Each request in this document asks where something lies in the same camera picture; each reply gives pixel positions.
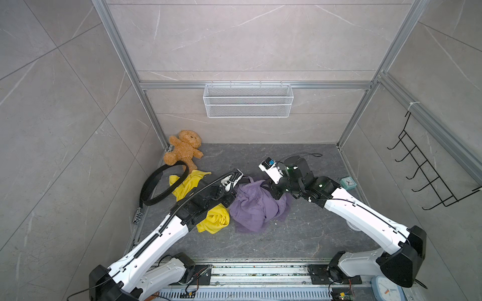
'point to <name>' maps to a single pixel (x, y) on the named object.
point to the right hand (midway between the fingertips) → (267, 182)
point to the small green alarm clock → (348, 183)
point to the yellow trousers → (218, 217)
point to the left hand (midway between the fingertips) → (234, 180)
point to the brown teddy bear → (185, 150)
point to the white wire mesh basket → (248, 101)
